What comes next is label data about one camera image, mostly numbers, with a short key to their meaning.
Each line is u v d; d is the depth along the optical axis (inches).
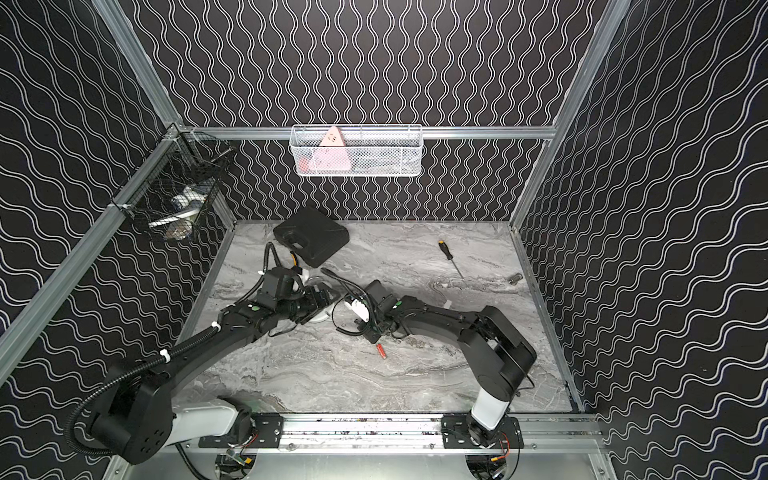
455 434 28.7
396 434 30.0
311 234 43.1
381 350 34.5
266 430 29.6
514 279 39.5
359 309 31.3
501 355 18.1
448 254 43.2
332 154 35.4
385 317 26.6
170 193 36.3
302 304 28.7
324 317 36.4
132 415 16.2
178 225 29.4
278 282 25.6
